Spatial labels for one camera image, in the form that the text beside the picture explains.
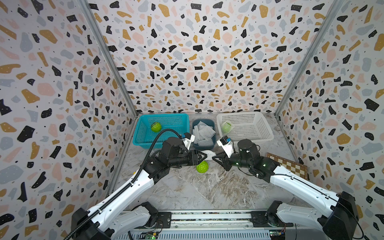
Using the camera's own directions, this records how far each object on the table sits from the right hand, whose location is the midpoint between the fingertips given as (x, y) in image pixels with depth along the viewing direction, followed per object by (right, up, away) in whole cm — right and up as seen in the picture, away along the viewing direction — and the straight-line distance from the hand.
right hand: (214, 157), depth 73 cm
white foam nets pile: (-5, +10, +30) cm, 32 cm away
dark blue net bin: (+1, +18, +36) cm, 41 cm away
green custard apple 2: (+11, +14, +31) cm, 36 cm away
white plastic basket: (+29, +17, +40) cm, 52 cm away
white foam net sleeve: (+16, +16, +34) cm, 40 cm away
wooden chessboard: (+53, -10, +17) cm, 56 cm away
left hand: (-4, +2, -4) cm, 6 cm away
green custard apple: (-6, -8, +13) cm, 17 cm away
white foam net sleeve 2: (-2, +2, -2) cm, 3 cm away
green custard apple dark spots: (-39, +15, +33) cm, 53 cm away
